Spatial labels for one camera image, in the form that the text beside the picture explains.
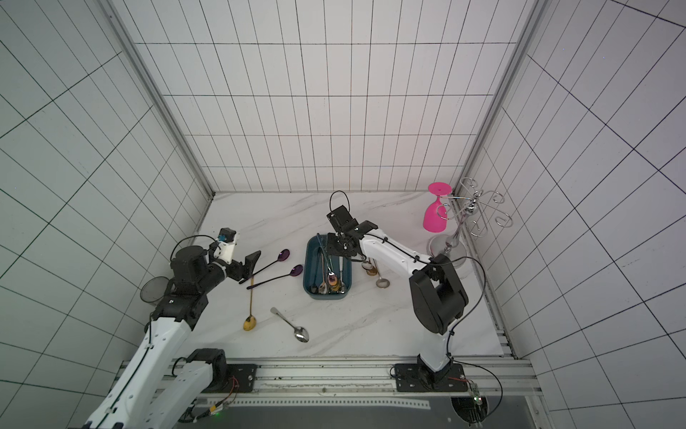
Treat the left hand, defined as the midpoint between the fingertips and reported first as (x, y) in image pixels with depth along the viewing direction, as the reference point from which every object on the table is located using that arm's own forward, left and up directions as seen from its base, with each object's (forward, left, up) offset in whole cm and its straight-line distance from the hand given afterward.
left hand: (245, 251), depth 79 cm
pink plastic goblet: (+16, -62, -2) cm, 64 cm away
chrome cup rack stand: (+10, -69, +7) cm, 70 cm away
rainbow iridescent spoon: (0, -26, -17) cm, 31 cm away
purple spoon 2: (+3, -12, -18) cm, 22 cm away
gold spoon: (-16, 0, -18) cm, 24 cm away
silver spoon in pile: (-2, -43, -17) cm, 47 cm away
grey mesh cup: (-8, +30, -10) cm, 32 cm away
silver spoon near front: (-18, -16, -19) cm, 31 cm away
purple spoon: (+8, -7, -17) cm, 20 cm away
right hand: (+6, -22, -8) cm, 24 cm away
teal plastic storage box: (+1, -23, -17) cm, 29 cm away
